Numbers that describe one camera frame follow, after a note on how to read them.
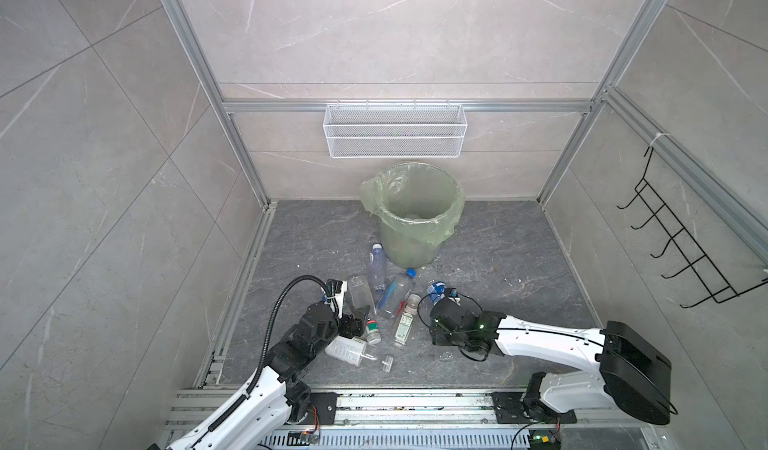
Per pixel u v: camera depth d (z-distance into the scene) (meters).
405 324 0.82
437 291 0.89
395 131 1.01
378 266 1.02
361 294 0.92
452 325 0.64
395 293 0.94
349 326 0.70
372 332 0.83
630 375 0.41
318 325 0.63
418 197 1.01
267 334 0.55
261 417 0.57
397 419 0.73
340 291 0.71
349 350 0.76
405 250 0.97
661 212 0.72
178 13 0.72
